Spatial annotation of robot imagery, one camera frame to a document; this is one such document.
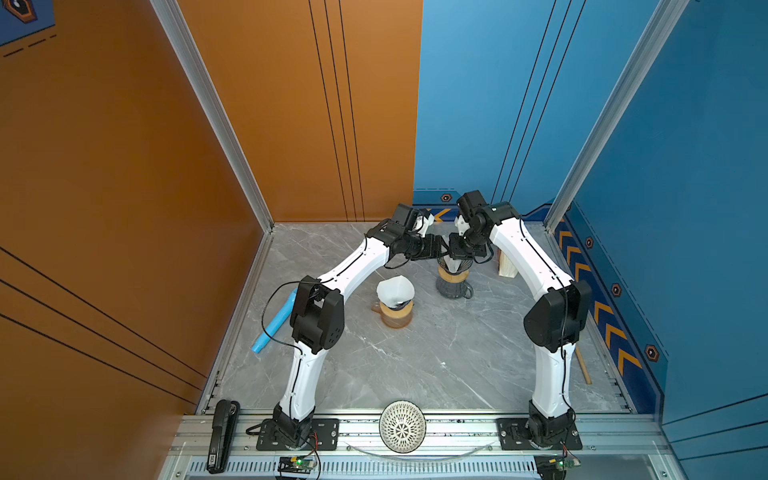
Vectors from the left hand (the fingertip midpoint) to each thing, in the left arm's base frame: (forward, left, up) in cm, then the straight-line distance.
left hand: (444, 249), depth 88 cm
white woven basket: (-43, +12, -18) cm, 48 cm away
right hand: (-1, -2, -2) cm, 3 cm away
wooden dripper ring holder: (-16, +13, -9) cm, 23 cm away
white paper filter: (-4, -2, -2) cm, 5 cm away
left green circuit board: (-51, +36, -20) cm, 66 cm away
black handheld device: (-42, +58, -19) cm, 74 cm away
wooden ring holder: (-5, -3, -8) cm, 10 cm away
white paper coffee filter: (-11, +15, -6) cm, 20 cm away
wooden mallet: (-28, -39, -18) cm, 51 cm away
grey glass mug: (-5, -5, -15) cm, 16 cm away
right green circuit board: (-51, -24, -20) cm, 59 cm away
